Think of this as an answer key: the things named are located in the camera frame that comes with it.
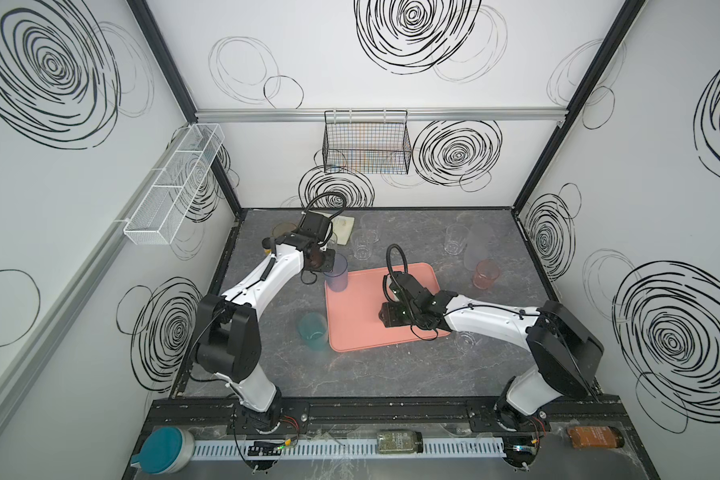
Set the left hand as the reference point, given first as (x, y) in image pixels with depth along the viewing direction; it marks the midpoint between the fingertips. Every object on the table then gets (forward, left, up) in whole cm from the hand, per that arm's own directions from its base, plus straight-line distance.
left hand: (326, 260), depth 89 cm
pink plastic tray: (-13, -9, -12) cm, 20 cm away
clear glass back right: (+18, -44, -9) cm, 48 cm away
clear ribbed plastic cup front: (+16, -11, -12) cm, 23 cm away
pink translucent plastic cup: (+5, -52, -11) cm, 54 cm away
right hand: (-14, -17, -7) cm, 23 cm away
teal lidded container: (-48, +28, -3) cm, 56 cm away
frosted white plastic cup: (+17, -53, -13) cm, 57 cm away
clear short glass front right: (-19, -42, -13) cm, 48 cm away
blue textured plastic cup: (-5, -4, -3) cm, 7 cm away
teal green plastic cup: (-20, +1, -3) cm, 20 cm away
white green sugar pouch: (+24, -2, -11) cm, 26 cm away
